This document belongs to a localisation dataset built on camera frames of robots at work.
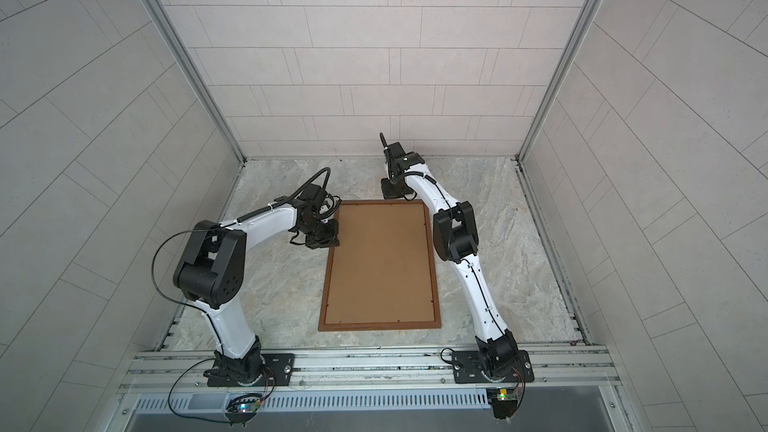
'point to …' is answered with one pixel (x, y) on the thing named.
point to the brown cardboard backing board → (381, 270)
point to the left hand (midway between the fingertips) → (348, 237)
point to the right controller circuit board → (504, 401)
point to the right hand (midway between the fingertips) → (389, 193)
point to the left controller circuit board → (242, 408)
